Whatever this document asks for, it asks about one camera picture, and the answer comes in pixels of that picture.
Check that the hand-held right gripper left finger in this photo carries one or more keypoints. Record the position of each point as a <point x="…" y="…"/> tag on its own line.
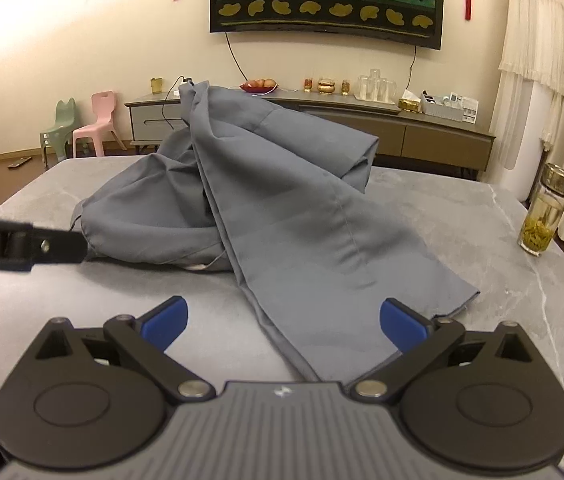
<point x="164" y="322"/>

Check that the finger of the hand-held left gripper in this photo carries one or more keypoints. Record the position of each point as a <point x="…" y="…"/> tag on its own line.
<point x="62" y="248"/>

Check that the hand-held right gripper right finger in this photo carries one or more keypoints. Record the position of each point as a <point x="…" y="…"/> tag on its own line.
<point x="401" y="325"/>

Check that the grey garment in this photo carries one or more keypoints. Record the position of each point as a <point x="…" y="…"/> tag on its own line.
<point x="287" y="220"/>

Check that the green plastic child chair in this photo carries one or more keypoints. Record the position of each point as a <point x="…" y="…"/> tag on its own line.
<point x="59" y="130"/>

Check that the pink plastic child chair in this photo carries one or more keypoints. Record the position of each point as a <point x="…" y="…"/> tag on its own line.
<point x="99" y="120"/>

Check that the glass tea bottle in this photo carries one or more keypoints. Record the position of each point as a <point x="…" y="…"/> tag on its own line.
<point x="544" y="215"/>

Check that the long grey TV cabinet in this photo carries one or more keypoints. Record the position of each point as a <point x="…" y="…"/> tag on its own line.
<point x="436" y="140"/>

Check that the white organiser box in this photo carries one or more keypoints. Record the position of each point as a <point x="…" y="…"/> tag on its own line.
<point x="441" y="109"/>

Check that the golden tissue box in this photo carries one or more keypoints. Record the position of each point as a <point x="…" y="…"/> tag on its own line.
<point x="410" y="104"/>

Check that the tall white appliance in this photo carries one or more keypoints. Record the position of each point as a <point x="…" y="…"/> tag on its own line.
<point x="514" y="130"/>

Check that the white printed card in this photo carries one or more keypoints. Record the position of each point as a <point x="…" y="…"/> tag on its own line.
<point x="469" y="109"/>

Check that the clear glasses set on tray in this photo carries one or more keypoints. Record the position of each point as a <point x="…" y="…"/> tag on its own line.
<point x="375" y="87"/>

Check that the amber glass cup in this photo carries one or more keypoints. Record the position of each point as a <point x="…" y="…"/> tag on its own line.
<point x="308" y="85"/>
<point x="345" y="88"/>

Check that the golden lidded jar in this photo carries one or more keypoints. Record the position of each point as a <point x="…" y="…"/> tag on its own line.
<point x="327" y="86"/>

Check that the red fruit plate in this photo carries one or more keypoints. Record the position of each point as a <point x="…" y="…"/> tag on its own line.
<point x="258" y="86"/>

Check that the white lace dress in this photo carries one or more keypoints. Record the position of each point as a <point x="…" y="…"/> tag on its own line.
<point x="536" y="25"/>

